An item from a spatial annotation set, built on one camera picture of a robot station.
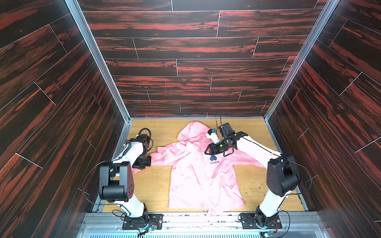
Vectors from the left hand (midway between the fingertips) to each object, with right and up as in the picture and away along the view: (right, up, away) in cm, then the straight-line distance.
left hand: (143, 167), depth 89 cm
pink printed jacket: (+34, -8, -2) cm, 35 cm away
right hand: (+41, +10, +1) cm, 42 cm away
